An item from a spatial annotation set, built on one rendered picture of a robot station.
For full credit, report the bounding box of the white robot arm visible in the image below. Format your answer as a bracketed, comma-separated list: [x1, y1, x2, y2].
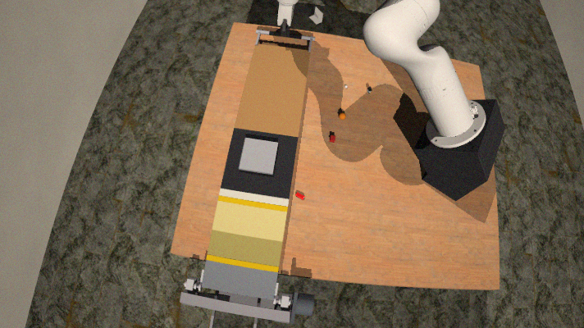
[363, 0, 486, 148]

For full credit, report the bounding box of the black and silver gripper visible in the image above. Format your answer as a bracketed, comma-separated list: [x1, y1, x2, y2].
[277, 0, 297, 37]

